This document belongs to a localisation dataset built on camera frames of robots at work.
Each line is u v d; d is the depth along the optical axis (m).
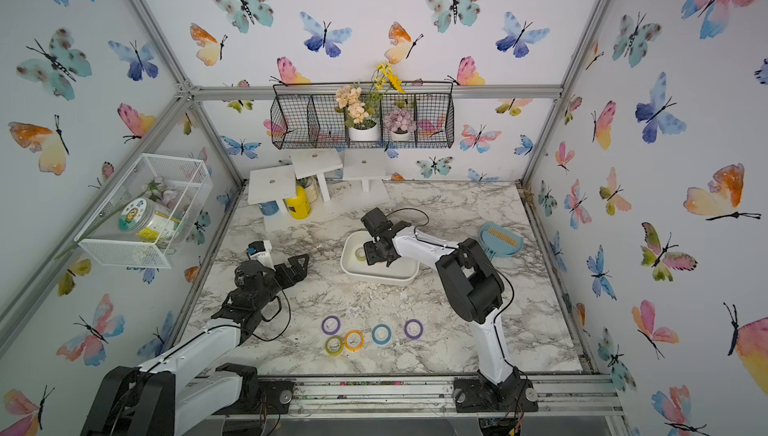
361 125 0.91
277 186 0.99
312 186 1.08
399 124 0.87
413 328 0.85
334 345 0.82
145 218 0.62
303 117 0.99
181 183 0.81
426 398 0.74
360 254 0.99
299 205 1.01
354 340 0.83
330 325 0.85
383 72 0.82
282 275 0.76
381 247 0.72
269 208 1.05
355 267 0.97
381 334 0.84
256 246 0.76
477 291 0.53
